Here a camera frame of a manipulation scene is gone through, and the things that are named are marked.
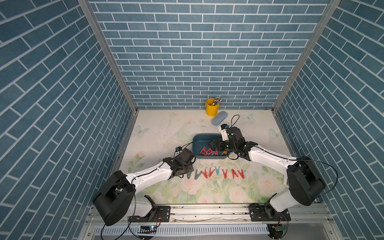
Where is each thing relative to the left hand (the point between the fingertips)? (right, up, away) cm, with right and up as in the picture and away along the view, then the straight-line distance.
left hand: (193, 168), depth 86 cm
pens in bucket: (+16, +42, +19) cm, 49 cm away
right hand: (+13, +14, +1) cm, 19 cm away
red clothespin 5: (+29, -4, +1) cm, 29 cm away
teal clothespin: (+14, -2, +2) cm, 15 cm away
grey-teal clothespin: (-3, -4, 0) cm, 5 cm away
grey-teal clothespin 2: (+2, -4, 0) cm, 5 cm away
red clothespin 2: (+10, -3, +1) cm, 11 cm away
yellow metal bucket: (+13, +36, +27) cm, 47 cm away
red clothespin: (+7, -4, 0) cm, 8 cm away
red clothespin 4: (+24, -3, +2) cm, 25 cm away
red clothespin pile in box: (+10, +8, +8) cm, 15 cm away
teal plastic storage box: (+5, +9, +10) cm, 15 cm away
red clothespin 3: (+19, -3, +1) cm, 19 cm away
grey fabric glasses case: (+19, +30, +26) cm, 44 cm away
